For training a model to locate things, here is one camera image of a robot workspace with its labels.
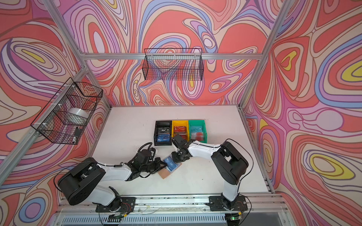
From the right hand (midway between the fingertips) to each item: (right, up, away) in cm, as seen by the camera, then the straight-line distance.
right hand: (177, 163), depth 89 cm
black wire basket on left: (-60, +29, -14) cm, 68 cm away
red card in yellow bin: (+1, +21, +13) cm, 25 cm away
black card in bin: (-10, +20, +13) cm, 26 cm away
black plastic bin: (-12, +25, +16) cm, 32 cm away
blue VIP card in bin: (-10, +15, +10) cm, 20 cm away
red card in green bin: (+15, +16, +10) cm, 24 cm away
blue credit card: (-3, 0, -3) cm, 4 cm away
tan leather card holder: (-8, -4, -5) cm, 10 cm away
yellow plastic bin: (+2, +25, +15) cm, 29 cm away
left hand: (-5, 0, -4) cm, 6 cm away
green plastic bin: (+14, +20, +13) cm, 27 cm away
